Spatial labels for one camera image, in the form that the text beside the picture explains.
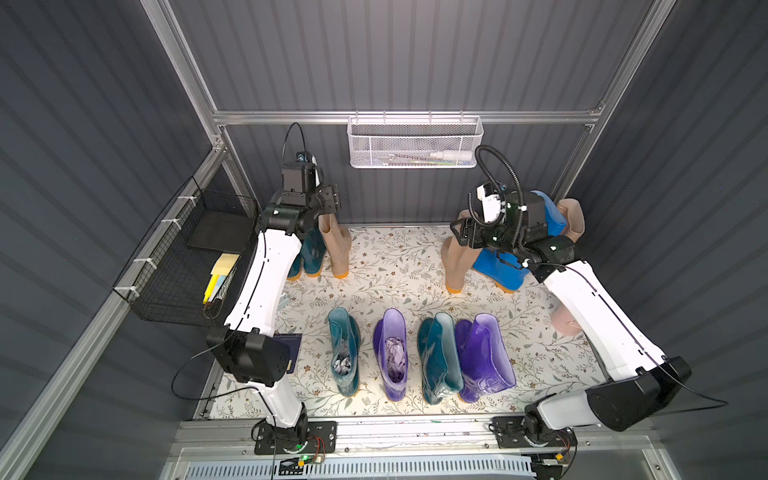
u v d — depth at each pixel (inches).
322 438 28.6
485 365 23.8
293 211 20.9
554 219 34.3
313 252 38.9
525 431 28.3
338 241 36.1
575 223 33.5
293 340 35.2
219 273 28.5
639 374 15.6
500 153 19.6
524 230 20.7
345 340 24.9
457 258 35.6
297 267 40.8
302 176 21.7
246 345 16.9
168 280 27.3
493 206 24.8
